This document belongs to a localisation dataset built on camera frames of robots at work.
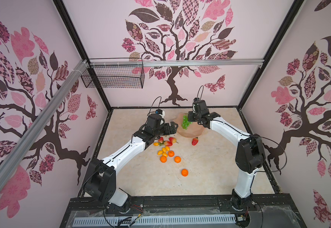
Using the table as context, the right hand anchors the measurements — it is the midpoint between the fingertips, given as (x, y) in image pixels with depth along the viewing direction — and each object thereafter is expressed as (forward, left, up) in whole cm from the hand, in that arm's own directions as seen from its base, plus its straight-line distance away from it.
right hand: (191, 112), depth 93 cm
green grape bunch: (-3, +3, -7) cm, 9 cm away
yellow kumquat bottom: (-22, +18, -17) cm, 33 cm away
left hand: (-14, +13, +1) cm, 19 cm away
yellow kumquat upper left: (-18, +19, -17) cm, 31 cm away
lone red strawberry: (-13, -3, -16) cm, 21 cm away
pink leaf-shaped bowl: (-5, -3, -14) cm, 15 cm away
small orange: (-21, +14, -17) cm, 31 cm away
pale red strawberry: (-14, +16, -17) cm, 27 cm away
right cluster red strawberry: (-12, +12, -16) cm, 23 cm away
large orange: (-26, +19, -16) cm, 36 cm away
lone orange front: (-34, +6, -16) cm, 39 cm away
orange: (-26, +10, -16) cm, 32 cm away
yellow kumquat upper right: (-18, +16, -17) cm, 29 cm away
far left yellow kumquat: (-14, +25, -17) cm, 33 cm away
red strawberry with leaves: (-12, +21, -16) cm, 29 cm away
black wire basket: (+23, +52, +17) cm, 59 cm away
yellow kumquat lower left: (-21, +22, -16) cm, 34 cm away
